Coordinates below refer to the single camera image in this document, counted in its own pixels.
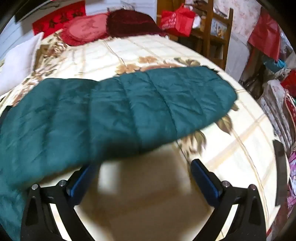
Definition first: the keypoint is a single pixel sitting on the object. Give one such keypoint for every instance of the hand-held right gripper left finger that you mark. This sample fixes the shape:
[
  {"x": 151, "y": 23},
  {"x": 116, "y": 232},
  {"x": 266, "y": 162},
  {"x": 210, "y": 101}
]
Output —
[{"x": 81, "y": 185}]

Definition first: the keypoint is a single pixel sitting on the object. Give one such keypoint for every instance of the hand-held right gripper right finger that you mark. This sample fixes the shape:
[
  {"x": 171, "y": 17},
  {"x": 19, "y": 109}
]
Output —
[{"x": 205, "y": 183}]

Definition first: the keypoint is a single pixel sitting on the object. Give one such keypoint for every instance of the dark green padded garment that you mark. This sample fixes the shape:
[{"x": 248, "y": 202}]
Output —
[{"x": 115, "y": 111}]

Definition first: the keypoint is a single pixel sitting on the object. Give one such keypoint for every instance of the pink cloth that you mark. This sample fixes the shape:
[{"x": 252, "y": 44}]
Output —
[{"x": 291, "y": 176}]

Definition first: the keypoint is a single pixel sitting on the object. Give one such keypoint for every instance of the floral cloth bundle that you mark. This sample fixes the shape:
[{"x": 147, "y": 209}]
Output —
[{"x": 275, "y": 99}]

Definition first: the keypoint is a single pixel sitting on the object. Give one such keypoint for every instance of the white pillow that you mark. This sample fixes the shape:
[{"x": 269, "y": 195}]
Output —
[{"x": 18, "y": 62}]

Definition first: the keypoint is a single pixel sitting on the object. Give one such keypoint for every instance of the teal cloth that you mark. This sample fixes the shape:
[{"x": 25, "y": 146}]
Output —
[{"x": 276, "y": 63}]

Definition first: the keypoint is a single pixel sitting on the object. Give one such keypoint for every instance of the floral checked bedsheet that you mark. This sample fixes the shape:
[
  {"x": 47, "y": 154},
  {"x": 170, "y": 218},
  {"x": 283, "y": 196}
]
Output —
[{"x": 143, "y": 49}]

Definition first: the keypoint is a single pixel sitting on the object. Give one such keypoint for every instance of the wooden chair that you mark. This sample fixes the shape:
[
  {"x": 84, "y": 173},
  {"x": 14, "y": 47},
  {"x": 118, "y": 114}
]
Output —
[{"x": 229, "y": 34}]

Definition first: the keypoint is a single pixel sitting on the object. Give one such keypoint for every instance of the red heart-shaped cushion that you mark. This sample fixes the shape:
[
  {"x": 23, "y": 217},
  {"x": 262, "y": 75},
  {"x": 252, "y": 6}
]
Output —
[{"x": 85, "y": 29}]

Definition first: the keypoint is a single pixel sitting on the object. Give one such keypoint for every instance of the large red hanging bag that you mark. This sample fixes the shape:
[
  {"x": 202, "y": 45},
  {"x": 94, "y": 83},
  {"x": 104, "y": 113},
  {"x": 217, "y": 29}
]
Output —
[{"x": 266, "y": 34}]

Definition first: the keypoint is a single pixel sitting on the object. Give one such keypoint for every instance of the red plastic bag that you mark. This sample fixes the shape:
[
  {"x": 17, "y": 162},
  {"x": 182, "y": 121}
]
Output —
[{"x": 175, "y": 20}]

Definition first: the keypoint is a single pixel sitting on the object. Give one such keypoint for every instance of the dark red fuzzy cushion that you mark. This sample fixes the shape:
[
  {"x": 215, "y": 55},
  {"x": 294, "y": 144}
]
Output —
[{"x": 131, "y": 22}]

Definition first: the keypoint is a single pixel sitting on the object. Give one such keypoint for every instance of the red wall banner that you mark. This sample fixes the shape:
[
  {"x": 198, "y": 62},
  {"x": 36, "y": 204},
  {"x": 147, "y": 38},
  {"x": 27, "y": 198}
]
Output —
[{"x": 55, "y": 18}]

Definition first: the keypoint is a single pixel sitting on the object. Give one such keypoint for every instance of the black wall television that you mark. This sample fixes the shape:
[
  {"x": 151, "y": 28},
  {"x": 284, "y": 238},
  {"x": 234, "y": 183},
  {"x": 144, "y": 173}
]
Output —
[{"x": 30, "y": 10}]

